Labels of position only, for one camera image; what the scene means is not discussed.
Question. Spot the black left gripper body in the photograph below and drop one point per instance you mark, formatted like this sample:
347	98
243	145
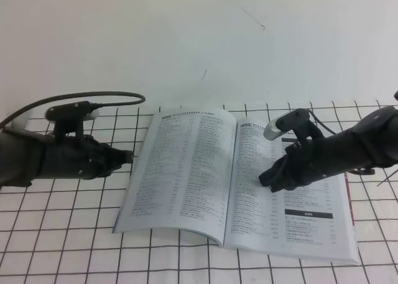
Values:
84	159

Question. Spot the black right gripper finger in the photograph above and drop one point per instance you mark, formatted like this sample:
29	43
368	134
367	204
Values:
265	179

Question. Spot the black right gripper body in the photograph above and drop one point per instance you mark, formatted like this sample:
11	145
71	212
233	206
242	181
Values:
301	166

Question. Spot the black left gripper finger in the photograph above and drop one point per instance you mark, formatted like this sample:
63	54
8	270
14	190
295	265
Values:
127	157

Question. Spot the HEEC catalogue book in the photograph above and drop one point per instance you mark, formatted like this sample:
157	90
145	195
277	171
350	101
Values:
198	170

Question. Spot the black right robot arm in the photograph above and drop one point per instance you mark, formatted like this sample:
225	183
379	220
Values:
369	144

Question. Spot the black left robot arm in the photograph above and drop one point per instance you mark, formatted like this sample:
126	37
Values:
27	156

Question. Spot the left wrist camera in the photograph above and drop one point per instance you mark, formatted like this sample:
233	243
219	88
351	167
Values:
69	118

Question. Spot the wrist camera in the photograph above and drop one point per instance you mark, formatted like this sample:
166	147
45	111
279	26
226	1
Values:
298	121
69	118

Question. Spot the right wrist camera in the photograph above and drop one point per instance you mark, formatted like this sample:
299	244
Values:
298	121

